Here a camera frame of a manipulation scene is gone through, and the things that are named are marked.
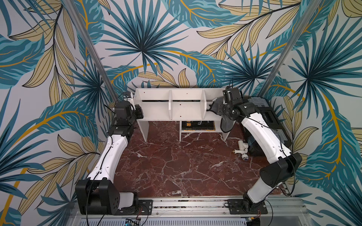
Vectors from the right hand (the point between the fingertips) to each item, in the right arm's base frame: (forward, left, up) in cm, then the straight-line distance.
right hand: (222, 105), depth 80 cm
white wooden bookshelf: (+4, +19, -4) cm, 20 cm away
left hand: (0, +48, +1) cm, 48 cm away
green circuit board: (-51, +51, -31) cm, 79 cm away
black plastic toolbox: (+11, -34, -13) cm, 38 cm away
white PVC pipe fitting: (-14, -17, -29) cm, 36 cm away
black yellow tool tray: (-3, +13, -15) cm, 20 cm away
